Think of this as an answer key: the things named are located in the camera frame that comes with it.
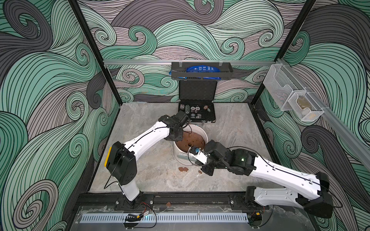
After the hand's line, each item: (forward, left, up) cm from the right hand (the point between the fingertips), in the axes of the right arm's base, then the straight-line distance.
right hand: (199, 160), depth 70 cm
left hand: (+16, +11, -4) cm, 20 cm away
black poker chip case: (+58, -3, -13) cm, 60 cm away
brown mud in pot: (+16, +3, -7) cm, 18 cm away
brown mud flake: (+2, +9, -19) cm, 21 cm away
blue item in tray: (+55, -6, +17) cm, 58 cm away
